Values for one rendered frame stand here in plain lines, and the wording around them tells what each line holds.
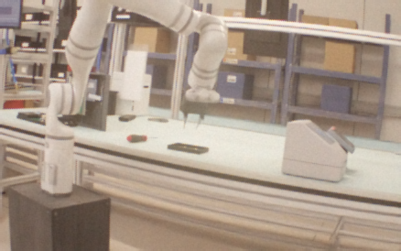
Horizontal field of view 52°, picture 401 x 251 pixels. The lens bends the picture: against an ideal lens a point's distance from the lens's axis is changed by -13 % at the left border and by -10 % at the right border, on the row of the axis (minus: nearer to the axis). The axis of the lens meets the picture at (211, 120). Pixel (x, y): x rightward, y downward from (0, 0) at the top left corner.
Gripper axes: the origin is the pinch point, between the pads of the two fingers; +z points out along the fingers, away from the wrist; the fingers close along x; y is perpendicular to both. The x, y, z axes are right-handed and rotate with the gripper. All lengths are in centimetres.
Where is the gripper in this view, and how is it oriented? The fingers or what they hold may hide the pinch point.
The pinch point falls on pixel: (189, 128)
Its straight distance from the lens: 139.3
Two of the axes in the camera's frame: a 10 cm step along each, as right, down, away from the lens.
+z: -2.1, 6.2, 7.6
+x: -9.8, -0.9, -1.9
